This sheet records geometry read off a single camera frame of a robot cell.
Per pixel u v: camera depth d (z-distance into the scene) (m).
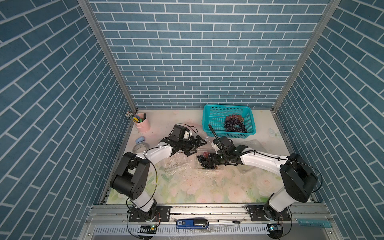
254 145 1.00
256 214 0.73
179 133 0.72
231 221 0.71
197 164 0.91
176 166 0.89
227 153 0.68
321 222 0.72
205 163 0.86
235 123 1.08
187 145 0.78
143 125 1.00
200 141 0.80
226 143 0.70
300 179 0.45
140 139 1.00
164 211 0.74
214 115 1.16
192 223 0.67
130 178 0.45
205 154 0.89
